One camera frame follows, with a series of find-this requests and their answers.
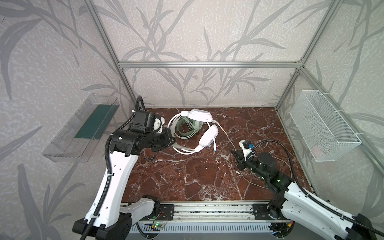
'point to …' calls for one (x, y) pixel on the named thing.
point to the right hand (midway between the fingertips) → (232, 146)
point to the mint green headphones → (193, 126)
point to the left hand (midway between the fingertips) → (178, 135)
